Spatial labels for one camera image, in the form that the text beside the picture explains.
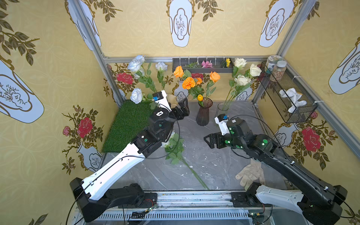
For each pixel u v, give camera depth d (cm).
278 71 80
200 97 81
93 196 38
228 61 88
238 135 51
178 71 80
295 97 70
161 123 45
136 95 72
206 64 88
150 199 73
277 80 80
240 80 79
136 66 73
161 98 53
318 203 39
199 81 85
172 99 66
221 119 61
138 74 78
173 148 93
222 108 95
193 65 88
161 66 90
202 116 101
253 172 82
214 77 84
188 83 73
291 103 69
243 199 73
